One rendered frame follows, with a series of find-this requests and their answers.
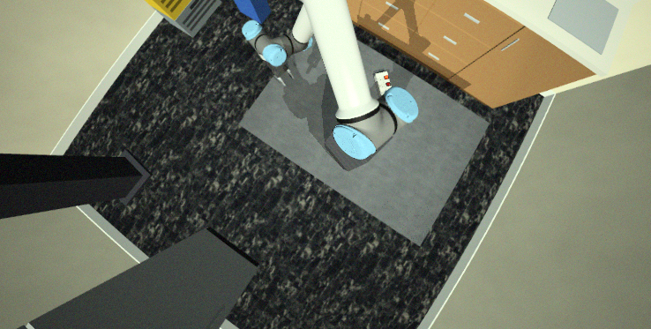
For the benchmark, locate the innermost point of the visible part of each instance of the white power strip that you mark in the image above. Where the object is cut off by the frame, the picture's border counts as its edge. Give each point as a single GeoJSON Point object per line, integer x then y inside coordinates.
{"type": "Point", "coordinates": [382, 82]}

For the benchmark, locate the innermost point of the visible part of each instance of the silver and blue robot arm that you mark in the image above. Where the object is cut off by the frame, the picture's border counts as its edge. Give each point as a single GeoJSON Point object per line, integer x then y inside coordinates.
{"type": "Point", "coordinates": [361, 128]}

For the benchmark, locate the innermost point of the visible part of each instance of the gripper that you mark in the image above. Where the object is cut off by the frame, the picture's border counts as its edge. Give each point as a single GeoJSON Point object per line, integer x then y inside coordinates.
{"type": "Point", "coordinates": [278, 70]}

